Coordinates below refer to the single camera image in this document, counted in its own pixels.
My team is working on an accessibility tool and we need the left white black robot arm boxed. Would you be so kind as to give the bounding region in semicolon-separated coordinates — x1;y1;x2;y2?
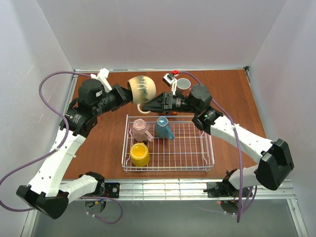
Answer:
16;79;133;219

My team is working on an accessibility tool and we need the yellow mug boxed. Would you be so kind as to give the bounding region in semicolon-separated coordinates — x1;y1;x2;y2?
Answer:
130;143;150;167

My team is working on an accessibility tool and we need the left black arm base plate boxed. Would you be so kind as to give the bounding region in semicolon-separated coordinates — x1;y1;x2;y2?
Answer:
102;182;120;198

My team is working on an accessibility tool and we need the blue mug white inside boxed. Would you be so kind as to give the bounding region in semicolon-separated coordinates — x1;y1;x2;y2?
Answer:
154;116;174;140

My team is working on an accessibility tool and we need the small dark brown cup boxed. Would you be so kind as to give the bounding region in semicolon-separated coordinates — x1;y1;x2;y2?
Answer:
160;111;178;116

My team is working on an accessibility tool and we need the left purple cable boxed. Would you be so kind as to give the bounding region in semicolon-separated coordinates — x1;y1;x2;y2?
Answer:
0;71;123;224

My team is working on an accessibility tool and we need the beige round mug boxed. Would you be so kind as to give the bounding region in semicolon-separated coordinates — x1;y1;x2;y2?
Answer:
127;76;156;114

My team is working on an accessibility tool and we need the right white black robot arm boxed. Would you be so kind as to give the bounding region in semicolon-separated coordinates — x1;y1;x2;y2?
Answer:
142;84;294;195

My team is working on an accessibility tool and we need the white floral mug pink handle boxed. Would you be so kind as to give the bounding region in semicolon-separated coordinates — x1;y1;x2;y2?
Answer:
176;78;192;96

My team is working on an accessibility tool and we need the white wire dish rack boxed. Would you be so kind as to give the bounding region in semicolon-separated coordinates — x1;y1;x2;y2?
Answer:
121;115;214;172

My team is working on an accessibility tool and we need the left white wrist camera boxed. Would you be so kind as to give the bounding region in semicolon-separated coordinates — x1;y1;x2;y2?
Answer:
90;68;112;92

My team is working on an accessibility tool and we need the pink faceted mug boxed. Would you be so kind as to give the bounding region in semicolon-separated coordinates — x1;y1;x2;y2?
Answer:
132;118;154;142

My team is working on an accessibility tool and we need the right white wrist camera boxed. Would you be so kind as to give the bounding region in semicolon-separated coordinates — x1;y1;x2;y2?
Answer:
162;70;179;95

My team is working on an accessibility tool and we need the aluminium table frame rail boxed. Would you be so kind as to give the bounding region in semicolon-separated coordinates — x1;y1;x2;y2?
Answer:
105;179;296;201

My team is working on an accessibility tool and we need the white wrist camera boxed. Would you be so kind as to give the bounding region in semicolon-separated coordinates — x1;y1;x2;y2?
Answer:
90;68;112;92
162;70;179;95

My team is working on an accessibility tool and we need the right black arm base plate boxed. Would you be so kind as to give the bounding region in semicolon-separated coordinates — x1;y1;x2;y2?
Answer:
203;181;239;198

